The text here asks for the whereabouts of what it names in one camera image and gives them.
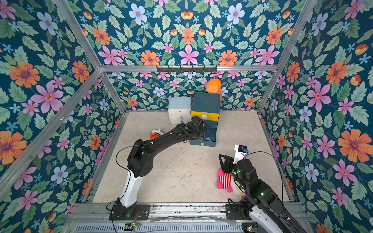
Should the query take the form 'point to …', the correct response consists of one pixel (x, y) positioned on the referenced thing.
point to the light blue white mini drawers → (179, 109)
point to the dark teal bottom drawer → (209, 139)
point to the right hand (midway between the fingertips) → (221, 155)
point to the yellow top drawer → (208, 116)
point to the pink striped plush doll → (224, 180)
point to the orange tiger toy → (156, 133)
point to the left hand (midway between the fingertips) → (203, 132)
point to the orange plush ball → (214, 86)
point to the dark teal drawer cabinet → (206, 106)
